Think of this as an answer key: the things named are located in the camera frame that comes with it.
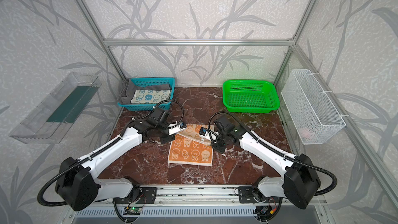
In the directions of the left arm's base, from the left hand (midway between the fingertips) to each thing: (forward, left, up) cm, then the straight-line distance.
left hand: (176, 127), depth 83 cm
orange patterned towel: (-7, -6, -13) cm, 16 cm away
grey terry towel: (+29, +37, -2) cm, 47 cm away
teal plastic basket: (+42, +34, -8) cm, 54 cm away
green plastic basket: (+28, -45, -6) cm, 53 cm away
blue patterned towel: (+29, +25, -10) cm, 40 cm away
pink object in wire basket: (-6, -64, +8) cm, 65 cm away
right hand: (-5, -20, -2) cm, 21 cm away
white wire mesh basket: (-8, -59, +23) cm, 64 cm away
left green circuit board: (-36, +17, -13) cm, 42 cm away
